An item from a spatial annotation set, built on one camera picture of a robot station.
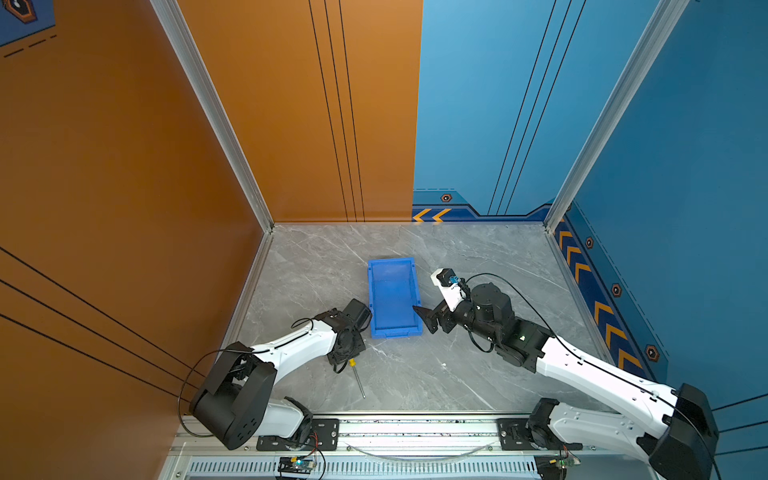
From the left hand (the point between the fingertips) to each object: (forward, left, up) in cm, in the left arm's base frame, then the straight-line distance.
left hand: (356, 348), depth 88 cm
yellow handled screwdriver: (-5, 0, +1) cm, 5 cm away
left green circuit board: (-28, +12, -1) cm, 30 cm away
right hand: (+5, -19, +23) cm, 30 cm away
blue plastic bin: (+20, -11, -1) cm, 22 cm away
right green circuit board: (-27, -52, +1) cm, 58 cm away
